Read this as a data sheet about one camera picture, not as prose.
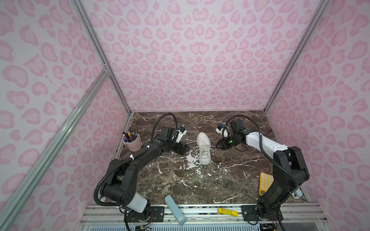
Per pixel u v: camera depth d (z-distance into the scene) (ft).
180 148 2.58
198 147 3.10
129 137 2.96
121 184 1.44
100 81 2.74
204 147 2.99
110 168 1.49
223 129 2.69
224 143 2.63
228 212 2.36
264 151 1.71
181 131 2.61
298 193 2.50
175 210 2.34
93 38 2.57
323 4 2.26
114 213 2.46
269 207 2.04
